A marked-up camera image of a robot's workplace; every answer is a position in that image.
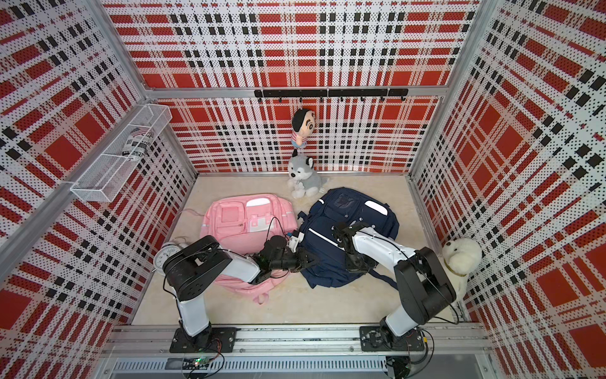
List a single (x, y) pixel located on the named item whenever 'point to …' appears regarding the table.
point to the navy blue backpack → (333, 267)
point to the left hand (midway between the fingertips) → (322, 258)
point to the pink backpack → (241, 223)
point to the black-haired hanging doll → (303, 125)
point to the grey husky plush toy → (304, 181)
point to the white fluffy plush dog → (461, 256)
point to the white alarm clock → (165, 251)
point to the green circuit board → (196, 363)
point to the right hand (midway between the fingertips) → (368, 268)
